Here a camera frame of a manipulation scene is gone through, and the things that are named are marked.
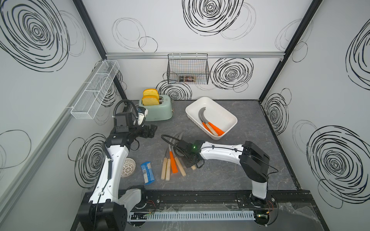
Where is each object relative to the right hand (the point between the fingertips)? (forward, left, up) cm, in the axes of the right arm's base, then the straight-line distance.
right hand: (188, 162), depth 85 cm
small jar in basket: (+42, 0, +30) cm, 51 cm away
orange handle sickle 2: (+22, -21, -1) cm, 31 cm away
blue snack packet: (-7, +23, -1) cm, 24 cm away
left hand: (+12, +22, +21) cm, 33 cm away
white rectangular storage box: (+40, -19, -1) cm, 44 cm away
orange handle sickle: (-2, +8, 0) cm, 9 cm away
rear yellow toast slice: (+39, +27, +19) cm, 51 cm away
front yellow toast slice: (+34, +26, +18) cm, 46 cm away
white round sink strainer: (-4, +35, -1) cm, 35 cm away
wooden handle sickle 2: (+37, -9, -1) cm, 38 cm away
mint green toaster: (+33, +18, +8) cm, 38 cm away
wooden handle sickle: (-3, +14, 0) cm, 14 cm away
